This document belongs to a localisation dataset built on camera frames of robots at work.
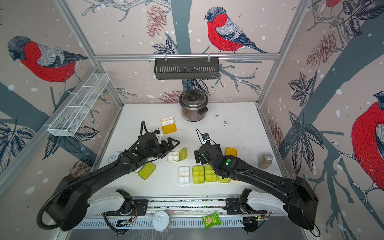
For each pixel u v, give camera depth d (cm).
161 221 66
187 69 106
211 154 57
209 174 83
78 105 78
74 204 40
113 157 86
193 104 97
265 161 81
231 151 92
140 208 73
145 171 86
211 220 68
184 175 84
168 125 107
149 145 65
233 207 73
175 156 92
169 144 74
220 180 81
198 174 84
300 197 39
